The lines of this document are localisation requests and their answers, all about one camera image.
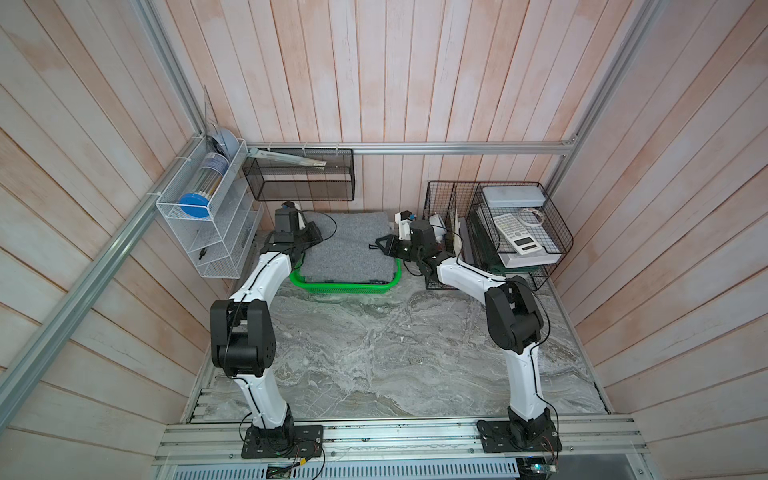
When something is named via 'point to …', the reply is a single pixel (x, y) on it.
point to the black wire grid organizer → (451, 201)
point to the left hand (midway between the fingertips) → (319, 231)
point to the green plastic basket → (376, 287)
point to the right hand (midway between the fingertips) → (374, 240)
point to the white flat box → (513, 196)
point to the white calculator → (520, 240)
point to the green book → (484, 246)
